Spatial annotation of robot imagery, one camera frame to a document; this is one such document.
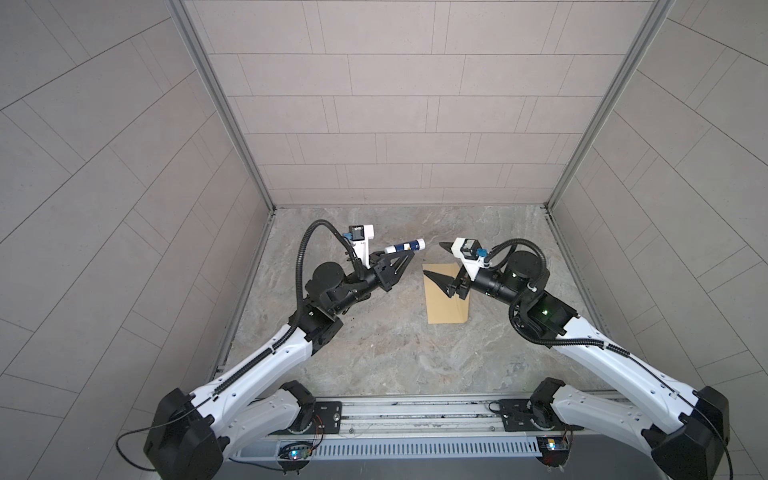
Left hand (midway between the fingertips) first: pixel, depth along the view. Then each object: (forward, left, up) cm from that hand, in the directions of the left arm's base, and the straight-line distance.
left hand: (417, 256), depth 62 cm
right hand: (+1, -4, -3) cm, 5 cm away
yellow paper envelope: (+4, -9, -33) cm, 35 cm away
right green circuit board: (-31, -32, -33) cm, 56 cm away
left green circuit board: (-32, +26, -29) cm, 50 cm away
